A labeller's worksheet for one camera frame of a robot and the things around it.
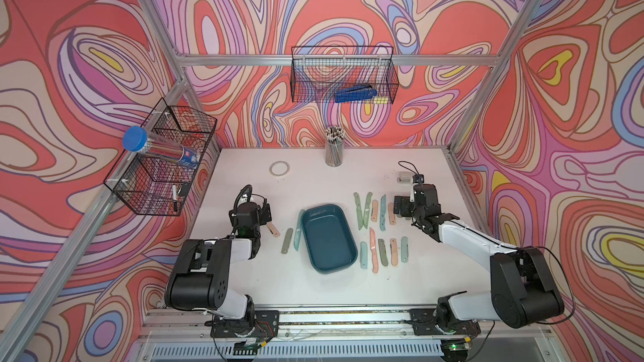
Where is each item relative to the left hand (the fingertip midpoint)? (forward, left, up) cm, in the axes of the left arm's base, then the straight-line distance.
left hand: (253, 205), depth 94 cm
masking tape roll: (+23, -7, -5) cm, 25 cm away
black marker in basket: (-10, +17, +20) cm, 28 cm away
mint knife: (-15, -56, -6) cm, 58 cm away
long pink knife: (-15, -45, -6) cm, 48 cm away
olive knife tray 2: (-18, -48, -6) cm, 52 cm away
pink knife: (+1, -47, -5) cm, 48 cm away
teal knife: (0, -50, -6) cm, 51 cm away
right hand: (-1, -59, +2) cm, 59 cm away
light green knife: (+1, -41, -5) cm, 41 cm away
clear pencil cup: (+25, -31, +8) cm, 41 cm away
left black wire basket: (-8, +25, +24) cm, 36 cm away
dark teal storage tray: (-13, -29, -5) cm, 32 cm away
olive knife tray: (-12, -13, -6) cm, 18 cm away
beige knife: (-7, -8, -6) cm, 12 cm away
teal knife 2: (-17, -41, -5) cm, 45 cm away
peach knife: (-16, -52, -6) cm, 55 cm away
